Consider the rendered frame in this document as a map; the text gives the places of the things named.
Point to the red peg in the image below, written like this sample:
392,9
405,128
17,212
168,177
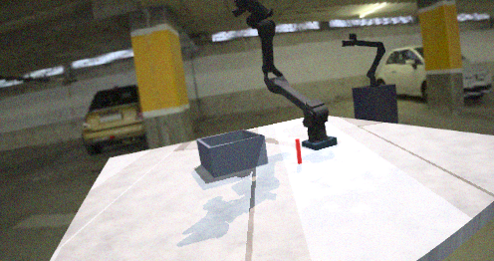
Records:
298,151

